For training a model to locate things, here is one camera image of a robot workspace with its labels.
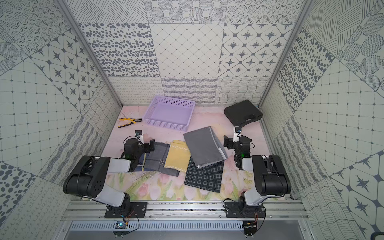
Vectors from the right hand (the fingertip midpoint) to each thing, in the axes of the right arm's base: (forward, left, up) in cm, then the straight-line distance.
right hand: (232, 136), depth 95 cm
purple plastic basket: (+24, +45, -4) cm, 52 cm away
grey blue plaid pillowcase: (-16, +48, -4) cm, 51 cm away
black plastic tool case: (+24, -12, -4) cm, 28 cm away
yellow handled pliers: (+16, +71, -4) cm, 73 cm away
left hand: (-2, +56, +1) cm, 56 cm away
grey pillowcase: (-7, +17, -2) cm, 19 cm away
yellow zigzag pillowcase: (-12, +34, -5) cm, 36 cm away
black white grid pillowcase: (-24, +16, -6) cm, 30 cm away
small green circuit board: (-47, +59, -8) cm, 76 cm away
